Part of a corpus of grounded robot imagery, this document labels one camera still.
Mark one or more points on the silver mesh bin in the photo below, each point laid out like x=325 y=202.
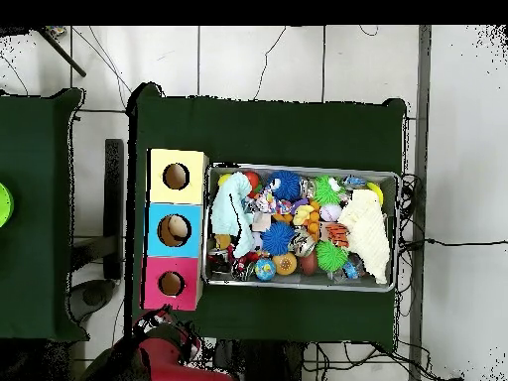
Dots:
x=293 y=279

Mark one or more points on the wooden box with three holes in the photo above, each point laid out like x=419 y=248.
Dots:
x=158 y=194

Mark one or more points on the mint green cloth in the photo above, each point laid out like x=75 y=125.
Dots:
x=226 y=210

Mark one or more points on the blue spiky ball with eyes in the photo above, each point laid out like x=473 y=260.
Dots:
x=287 y=186

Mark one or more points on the yellow duck plush toy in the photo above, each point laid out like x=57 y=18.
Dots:
x=302 y=214

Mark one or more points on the globe print ball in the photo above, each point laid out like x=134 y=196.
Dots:
x=265 y=270

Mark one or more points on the green spiky ball with eyes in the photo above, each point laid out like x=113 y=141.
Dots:
x=326 y=192

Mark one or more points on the white baseball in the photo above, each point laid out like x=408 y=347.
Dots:
x=330 y=213

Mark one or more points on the dark green tablecloth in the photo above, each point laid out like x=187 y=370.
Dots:
x=278 y=131
x=35 y=158

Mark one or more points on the orange tiger plush toy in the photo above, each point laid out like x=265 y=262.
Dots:
x=337 y=235

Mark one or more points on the cream knitted cloth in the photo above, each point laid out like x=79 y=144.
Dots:
x=367 y=234

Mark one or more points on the black flat panel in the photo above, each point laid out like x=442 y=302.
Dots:
x=114 y=198

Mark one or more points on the dark grey rounded base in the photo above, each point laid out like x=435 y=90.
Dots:
x=93 y=295

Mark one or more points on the black tripod leg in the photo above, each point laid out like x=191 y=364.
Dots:
x=63 y=53

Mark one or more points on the lime green object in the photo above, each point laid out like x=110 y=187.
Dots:
x=5 y=204

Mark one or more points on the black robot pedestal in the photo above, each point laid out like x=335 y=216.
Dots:
x=262 y=365

